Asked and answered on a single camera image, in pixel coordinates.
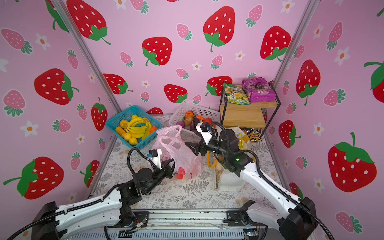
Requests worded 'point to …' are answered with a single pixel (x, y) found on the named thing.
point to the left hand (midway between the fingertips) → (178, 159)
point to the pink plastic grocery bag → (187, 164)
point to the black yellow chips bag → (253, 133)
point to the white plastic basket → (201, 114)
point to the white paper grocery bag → (231, 182)
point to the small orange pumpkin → (189, 113)
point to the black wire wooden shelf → (256, 115)
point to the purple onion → (181, 123)
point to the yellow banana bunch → (138, 127)
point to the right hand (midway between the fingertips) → (189, 137)
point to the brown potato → (188, 120)
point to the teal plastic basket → (113, 125)
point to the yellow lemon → (133, 141)
